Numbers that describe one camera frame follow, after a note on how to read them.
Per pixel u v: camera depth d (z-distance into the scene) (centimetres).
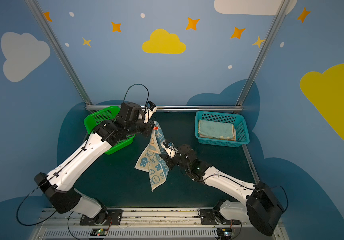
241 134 102
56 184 40
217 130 107
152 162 93
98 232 71
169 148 66
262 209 41
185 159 59
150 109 60
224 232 71
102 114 111
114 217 75
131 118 52
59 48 83
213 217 66
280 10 70
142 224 73
